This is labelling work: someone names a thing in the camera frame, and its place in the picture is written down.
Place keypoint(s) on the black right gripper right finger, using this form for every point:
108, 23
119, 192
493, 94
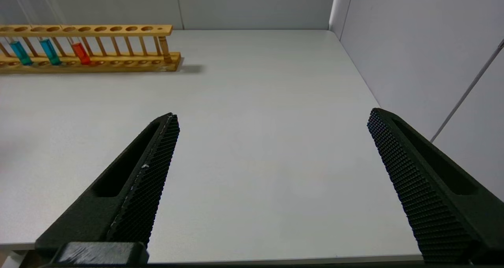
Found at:
425, 189

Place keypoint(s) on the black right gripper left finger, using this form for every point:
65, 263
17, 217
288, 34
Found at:
138, 189

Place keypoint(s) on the test tube with teal liquid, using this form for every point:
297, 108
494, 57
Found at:
20, 54

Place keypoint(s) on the wooden test tube rack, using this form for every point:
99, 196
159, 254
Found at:
118, 65

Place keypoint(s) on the test tube with red liquid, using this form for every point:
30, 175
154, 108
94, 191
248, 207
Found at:
81, 54

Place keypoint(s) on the test tube with blue liquid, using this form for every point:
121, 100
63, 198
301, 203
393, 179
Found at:
50, 53

